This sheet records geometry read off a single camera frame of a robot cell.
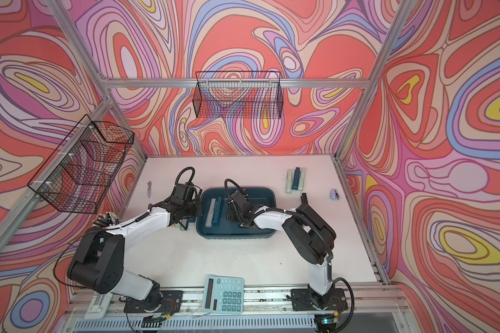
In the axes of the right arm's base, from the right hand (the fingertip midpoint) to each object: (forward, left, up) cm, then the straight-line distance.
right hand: (231, 217), depth 94 cm
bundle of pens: (-8, +46, +16) cm, 49 cm away
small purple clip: (+19, +43, 0) cm, 47 cm away
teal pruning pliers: (+3, +7, +2) cm, 7 cm away
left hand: (+3, +12, +5) cm, 13 cm away
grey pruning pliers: (0, +10, +2) cm, 10 cm away
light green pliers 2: (+21, -36, +1) cm, 41 cm away
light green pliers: (+21, -29, 0) cm, 36 cm away
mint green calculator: (-31, +2, +1) cm, 31 cm away
